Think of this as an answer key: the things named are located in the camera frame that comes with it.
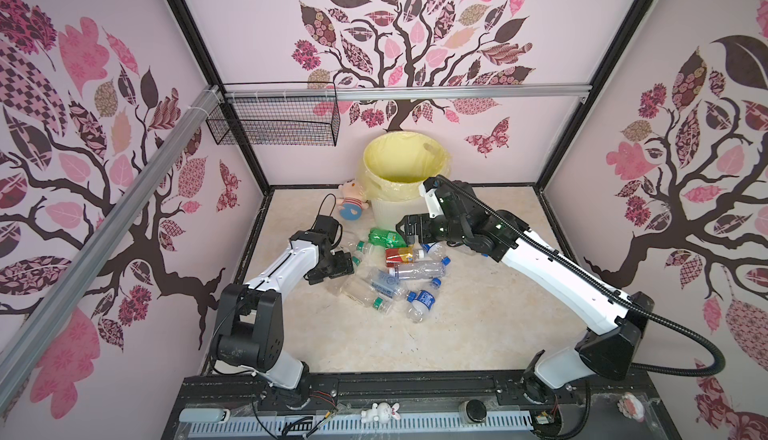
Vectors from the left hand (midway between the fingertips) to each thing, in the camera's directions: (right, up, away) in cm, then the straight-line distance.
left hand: (337, 276), depth 88 cm
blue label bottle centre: (+32, +6, +11) cm, 34 cm away
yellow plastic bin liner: (+18, +37, +13) cm, 43 cm away
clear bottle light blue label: (+16, -2, 0) cm, 16 cm away
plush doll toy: (+2, +23, +19) cm, 29 cm away
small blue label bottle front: (+25, -6, -5) cm, 26 cm away
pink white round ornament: (+72, -26, -21) cm, 79 cm away
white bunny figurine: (+14, -28, -20) cm, 37 cm away
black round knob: (+34, -24, -25) cm, 48 cm away
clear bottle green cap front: (+7, -5, 0) cm, 9 cm away
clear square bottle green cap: (+3, -3, +2) cm, 5 cm away
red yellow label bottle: (+21, +5, +6) cm, 22 cm away
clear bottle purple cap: (+29, +1, +7) cm, 30 cm away
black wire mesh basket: (-14, +52, +7) cm, 54 cm away
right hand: (+21, +17, -16) cm, 32 cm away
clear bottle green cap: (+7, +8, +9) cm, 14 cm away
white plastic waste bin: (+14, +19, +9) cm, 25 cm away
